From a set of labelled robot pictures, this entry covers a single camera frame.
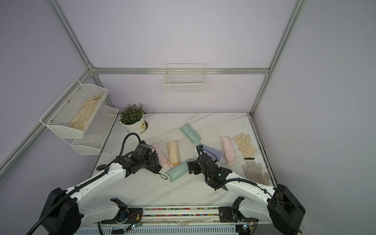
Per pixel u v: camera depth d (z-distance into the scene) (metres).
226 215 0.73
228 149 0.96
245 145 1.01
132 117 0.95
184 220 0.73
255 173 0.88
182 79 0.93
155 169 0.86
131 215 0.73
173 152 0.95
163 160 0.89
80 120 0.76
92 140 0.90
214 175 0.62
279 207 0.41
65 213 0.39
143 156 0.65
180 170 0.86
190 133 1.07
